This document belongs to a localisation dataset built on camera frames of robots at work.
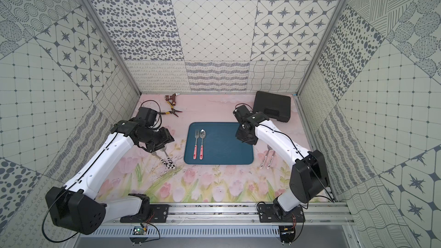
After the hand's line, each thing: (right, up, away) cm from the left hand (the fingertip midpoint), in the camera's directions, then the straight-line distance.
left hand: (170, 138), depth 78 cm
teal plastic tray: (+23, -7, +14) cm, 28 cm away
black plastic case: (+60, +16, +35) cm, 71 cm away
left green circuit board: (-11, -38, -7) cm, 40 cm away
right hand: (+35, -2, +5) cm, 36 cm away
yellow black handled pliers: (-9, +12, +32) cm, 36 cm away
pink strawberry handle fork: (+9, -9, +14) cm, 19 cm away
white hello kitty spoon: (+47, -13, +12) cm, 50 cm away
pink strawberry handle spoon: (+12, -1, +20) cm, 23 cm away
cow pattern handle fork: (-7, -14, +10) cm, 18 cm away
